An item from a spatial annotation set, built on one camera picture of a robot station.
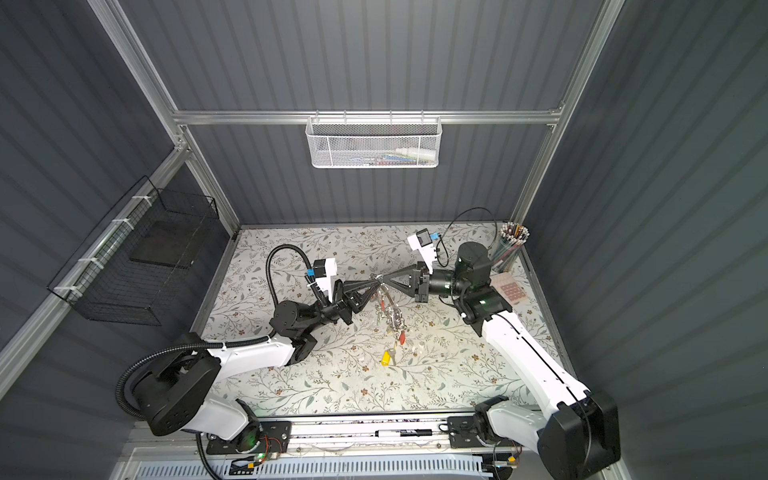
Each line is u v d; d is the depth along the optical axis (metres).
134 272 0.71
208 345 0.49
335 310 0.61
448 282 0.61
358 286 0.63
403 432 0.74
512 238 0.93
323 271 0.60
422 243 0.61
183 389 0.44
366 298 0.64
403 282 0.65
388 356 0.87
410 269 0.64
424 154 0.87
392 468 0.77
